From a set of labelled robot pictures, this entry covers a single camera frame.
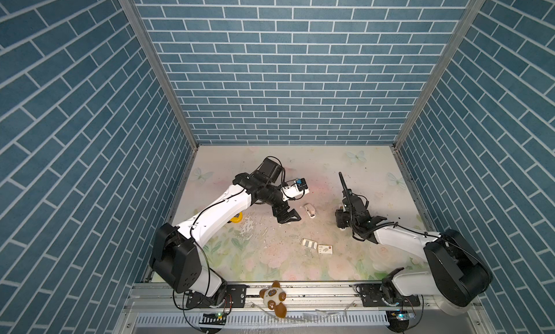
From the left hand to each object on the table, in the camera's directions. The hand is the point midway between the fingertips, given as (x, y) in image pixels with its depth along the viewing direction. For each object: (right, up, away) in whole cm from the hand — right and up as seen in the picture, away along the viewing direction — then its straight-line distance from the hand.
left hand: (295, 206), depth 77 cm
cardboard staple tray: (+6, -17, +9) cm, 20 cm away
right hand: (+19, -5, +15) cm, 25 cm away
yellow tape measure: (-24, -8, +14) cm, 29 cm away
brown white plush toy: (-8, -29, -6) cm, 31 cm away
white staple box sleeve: (+12, -18, +5) cm, 22 cm away
